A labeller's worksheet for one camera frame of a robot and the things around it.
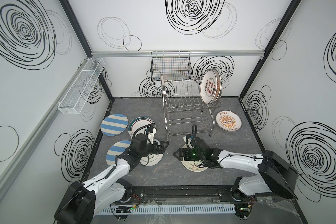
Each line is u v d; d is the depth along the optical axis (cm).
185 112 108
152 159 86
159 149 72
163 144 72
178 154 75
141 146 63
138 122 103
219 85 68
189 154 73
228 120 105
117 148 91
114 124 102
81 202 40
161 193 75
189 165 84
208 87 79
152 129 75
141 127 61
